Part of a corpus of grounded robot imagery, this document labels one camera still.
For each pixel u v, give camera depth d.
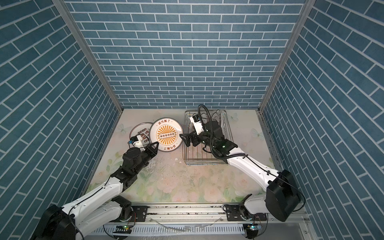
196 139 0.68
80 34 0.81
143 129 1.05
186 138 0.66
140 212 0.74
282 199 0.41
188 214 0.75
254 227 0.71
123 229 0.72
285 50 0.87
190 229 0.70
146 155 0.69
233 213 0.74
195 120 0.66
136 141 0.72
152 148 0.73
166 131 0.84
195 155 0.94
